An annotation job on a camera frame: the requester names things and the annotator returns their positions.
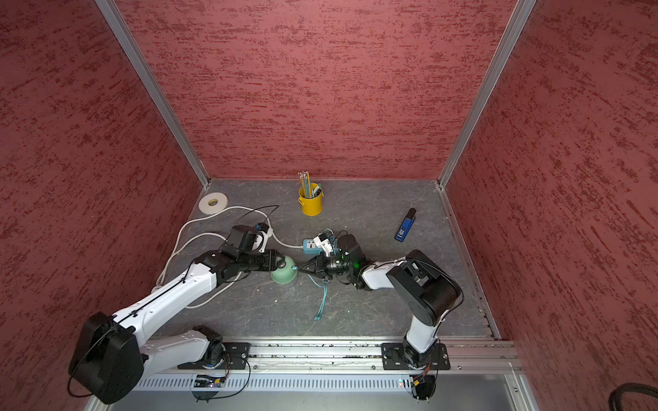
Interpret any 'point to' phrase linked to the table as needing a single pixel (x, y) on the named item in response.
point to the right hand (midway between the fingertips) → (299, 274)
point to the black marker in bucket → (316, 191)
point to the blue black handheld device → (406, 225)
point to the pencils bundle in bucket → (306, 184)
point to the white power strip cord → (174, 247)
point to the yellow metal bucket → (311, 205)
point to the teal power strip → (310, 247)
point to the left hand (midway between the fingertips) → (278, 265)
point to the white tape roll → (212, 203)
